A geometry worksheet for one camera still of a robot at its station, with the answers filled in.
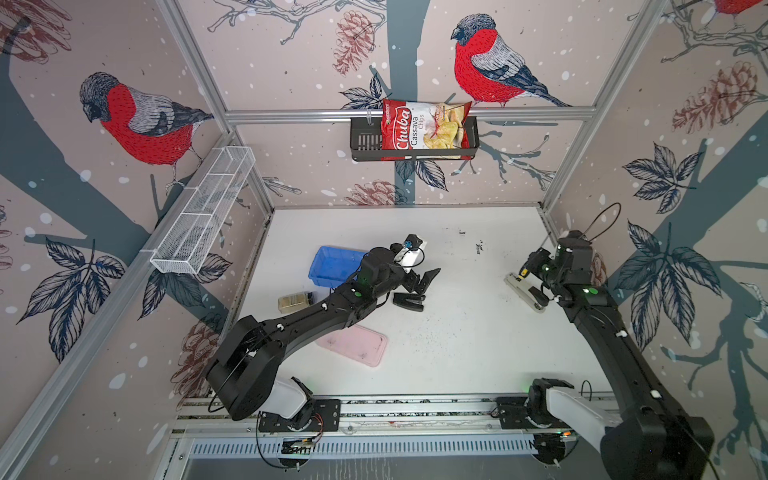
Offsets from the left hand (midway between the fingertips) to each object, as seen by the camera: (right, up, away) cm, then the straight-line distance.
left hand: (427, 258), depth 77 cm
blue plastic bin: (-30, -5, +26) cm, 40 cm away
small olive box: (-40, -15, +13) cm, 45 cm away
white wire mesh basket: (-61, +16, +5) cm, 64 cm away
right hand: (+28, 0, +3) cm, 28 cm away
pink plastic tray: (-19, -25, +7) cm, 32 cm away
